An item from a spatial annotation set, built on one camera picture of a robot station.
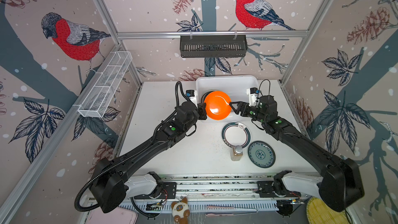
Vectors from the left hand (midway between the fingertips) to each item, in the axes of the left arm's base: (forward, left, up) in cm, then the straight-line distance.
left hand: (206, 103), depth 74 cm
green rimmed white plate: (-3, -18, -27) cm, 33 cm away
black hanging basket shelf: (+48, -6, +2) cm, 48 cm away
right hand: (+2, -13, -4) cm, 14 cm away
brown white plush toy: (-40, +12, -24) cm, 48 cm away
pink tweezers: (-39, -8, -28) cm, 49 cm away
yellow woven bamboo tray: (-42, -49, -26) cm, 69 cm away
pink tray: (-42, +38, -24) cm, 62 cm away
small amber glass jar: (-18, -15, -18) cm, 30 cm away
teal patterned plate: (-15, -31, -28) cm, 45 cm away
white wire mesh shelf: (+10, +53, +3) cm, 54 cm away
